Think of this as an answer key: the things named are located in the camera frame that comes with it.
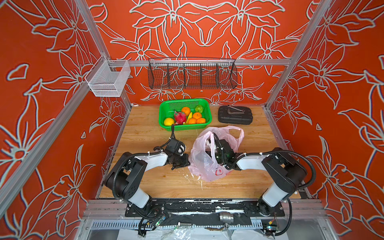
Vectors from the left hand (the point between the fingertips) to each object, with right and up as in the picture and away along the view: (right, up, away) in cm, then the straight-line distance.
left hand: (191, 162), depth 88 cm
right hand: (+4, +3, -1) cm, 5 cm away
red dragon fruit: (-8, +27, +14) cm, 32 cm away
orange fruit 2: (-4, +33, +23) cm, 40 cm away
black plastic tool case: (+28, +30, +18) cm, 45 cm away
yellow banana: (-1, +28, +20) cm, 34 cm away
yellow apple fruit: (-15, +25, +14) cm, 32 cm away
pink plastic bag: (+6, +3, -10) cm, 12 cm away
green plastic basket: (-19, +35, +25) cm, 47 cm away
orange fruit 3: (+1, +25, +14) cm, 29 cm away
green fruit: (+6, +34, +22) cm, 41 cm away
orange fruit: (+7, +25, +16) cm, 31 cm away
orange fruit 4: (+4, +29, +19) cm, 35 cm away
